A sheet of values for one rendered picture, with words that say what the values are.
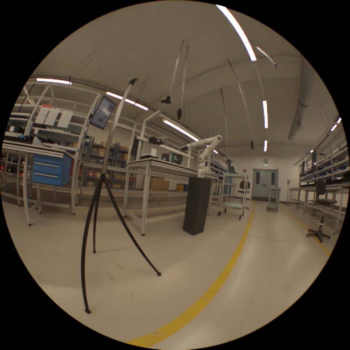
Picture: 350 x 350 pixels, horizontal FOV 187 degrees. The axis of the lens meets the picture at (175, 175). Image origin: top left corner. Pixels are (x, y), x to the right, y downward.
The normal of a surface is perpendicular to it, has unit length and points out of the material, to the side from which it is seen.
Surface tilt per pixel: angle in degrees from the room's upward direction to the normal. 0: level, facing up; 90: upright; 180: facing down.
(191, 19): 180
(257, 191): 90
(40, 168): 90
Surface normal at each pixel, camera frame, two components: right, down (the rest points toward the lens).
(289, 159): -0.70, -0.12
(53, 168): 0.71, 0.04
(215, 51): -0.11, 0.99
